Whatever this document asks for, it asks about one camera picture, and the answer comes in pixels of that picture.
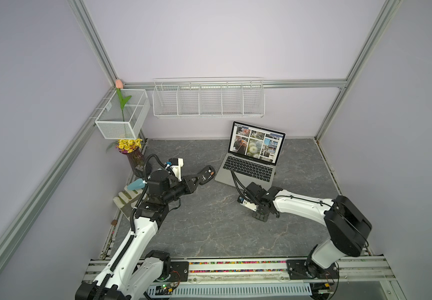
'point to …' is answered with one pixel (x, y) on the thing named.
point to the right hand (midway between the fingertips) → (260, 207)
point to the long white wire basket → (209, 97)
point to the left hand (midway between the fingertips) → (201, 178)
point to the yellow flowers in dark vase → (132, 148)
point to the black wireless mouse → (208, 174)
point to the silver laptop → (253, 154)
